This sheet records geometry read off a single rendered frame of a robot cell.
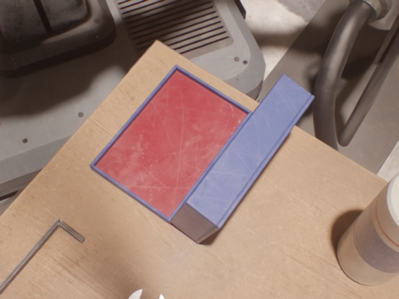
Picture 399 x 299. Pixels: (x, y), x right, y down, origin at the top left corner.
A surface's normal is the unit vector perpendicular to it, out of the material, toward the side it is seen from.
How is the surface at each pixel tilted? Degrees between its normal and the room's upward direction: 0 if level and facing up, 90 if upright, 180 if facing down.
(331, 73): 39
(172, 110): 0
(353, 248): 90
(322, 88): 49
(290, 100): 12
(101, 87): 0
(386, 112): 0
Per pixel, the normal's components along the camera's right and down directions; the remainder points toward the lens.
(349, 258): -0.91, 0.38
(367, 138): 0.00, -0.40
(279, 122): 0.18, -0.28
